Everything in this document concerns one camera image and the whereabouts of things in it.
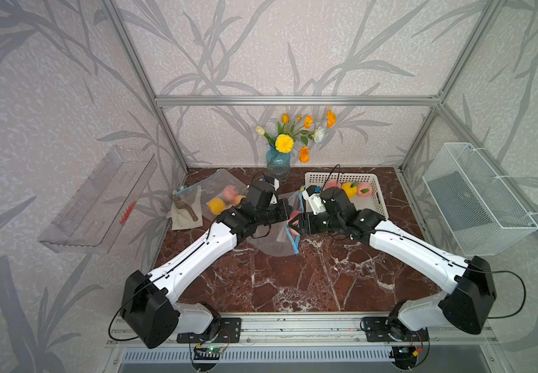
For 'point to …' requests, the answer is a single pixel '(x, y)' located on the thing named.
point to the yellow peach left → (351, 191)
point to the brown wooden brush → (180, 204)
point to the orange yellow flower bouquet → (290, 137)
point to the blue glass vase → (278, 164)
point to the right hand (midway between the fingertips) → (295, 221)
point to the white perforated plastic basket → (374, 201)
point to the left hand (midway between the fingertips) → (296, 209)
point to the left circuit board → (211, 353)
